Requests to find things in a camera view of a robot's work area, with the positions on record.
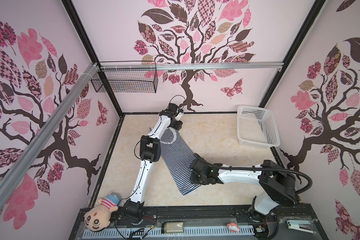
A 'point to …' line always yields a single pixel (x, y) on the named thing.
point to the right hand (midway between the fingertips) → (190, 178)
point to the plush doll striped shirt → (97, 218)
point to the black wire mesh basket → (127, 77)
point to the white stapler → (302, 225)
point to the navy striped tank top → (175, 154)
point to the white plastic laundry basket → (256, 127)
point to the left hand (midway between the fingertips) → (176, 125)
